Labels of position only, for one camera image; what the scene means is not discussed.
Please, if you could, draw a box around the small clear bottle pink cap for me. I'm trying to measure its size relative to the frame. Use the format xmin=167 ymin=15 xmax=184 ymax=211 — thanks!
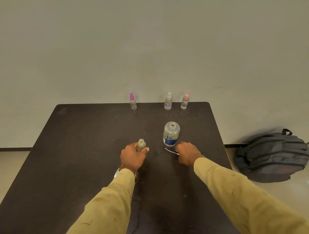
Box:
xmin=180 ymin=93 xmax=190 ymax=110

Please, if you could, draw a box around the grey backpack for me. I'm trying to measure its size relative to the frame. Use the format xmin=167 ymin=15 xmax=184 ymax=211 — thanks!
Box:
xmin=234 ymin=129 xmax=309 ymax=183

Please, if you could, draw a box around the large clear bottle blue label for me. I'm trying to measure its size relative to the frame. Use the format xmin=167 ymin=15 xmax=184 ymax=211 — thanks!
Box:
xmin=163 ymin=121 xmax=181 ymax=147

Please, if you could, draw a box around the person's right forearm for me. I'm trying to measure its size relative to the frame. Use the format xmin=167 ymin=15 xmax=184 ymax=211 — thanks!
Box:
xmin=193 ymin=157 xmax=309 ymax=234

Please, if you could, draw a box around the purple-tinted spray bottle white cap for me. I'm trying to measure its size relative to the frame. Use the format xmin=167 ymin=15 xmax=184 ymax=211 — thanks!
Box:
xmin=164 ymin=92 xmax=173 ymax=110

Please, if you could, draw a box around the person's left forearm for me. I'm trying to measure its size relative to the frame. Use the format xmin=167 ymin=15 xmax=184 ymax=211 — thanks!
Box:
xmin=66 ymin=168 xmax=136 ymax=234

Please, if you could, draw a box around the silver wristwatch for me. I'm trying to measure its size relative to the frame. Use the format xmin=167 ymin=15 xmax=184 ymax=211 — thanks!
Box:
xmin=114 ymin=165 xmax=138 ymax=184

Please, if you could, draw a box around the person's left hand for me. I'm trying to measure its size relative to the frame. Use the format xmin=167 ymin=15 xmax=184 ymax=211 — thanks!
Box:
xmin=120 ymin=142 xmax=150 ymax=174

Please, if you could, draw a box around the person's right hand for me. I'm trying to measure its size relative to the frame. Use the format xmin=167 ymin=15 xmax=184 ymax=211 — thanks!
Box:
xmin=174 ymin=141 xmax=206 ymax=166

